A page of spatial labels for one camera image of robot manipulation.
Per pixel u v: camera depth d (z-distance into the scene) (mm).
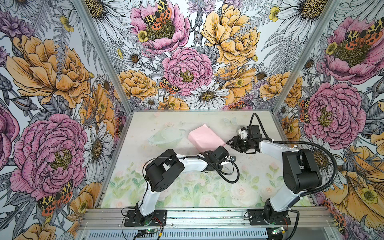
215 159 724
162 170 526
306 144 518
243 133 914
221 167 822
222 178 673
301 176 477
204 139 960
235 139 870
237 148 872
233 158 813
